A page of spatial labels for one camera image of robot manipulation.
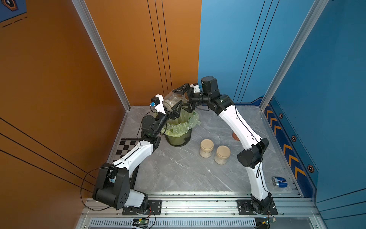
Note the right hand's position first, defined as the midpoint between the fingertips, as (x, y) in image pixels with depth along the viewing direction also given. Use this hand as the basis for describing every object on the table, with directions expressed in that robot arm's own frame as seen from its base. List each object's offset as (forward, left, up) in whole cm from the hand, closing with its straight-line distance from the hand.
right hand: (176, 97), depth 70 cm
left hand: (0, +1, -1) cm, 1 cm away
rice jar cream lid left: (-11, -17, -29) cm, 35 cm away
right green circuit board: (-47, -46, -40) cm, 77 cm away
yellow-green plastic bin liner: (-5, -5, -13) cm, 15 cm away
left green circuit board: (-48, +18, -42) cm, 66 cm away
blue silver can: (-29, -57, -38) cm, 74 cm away
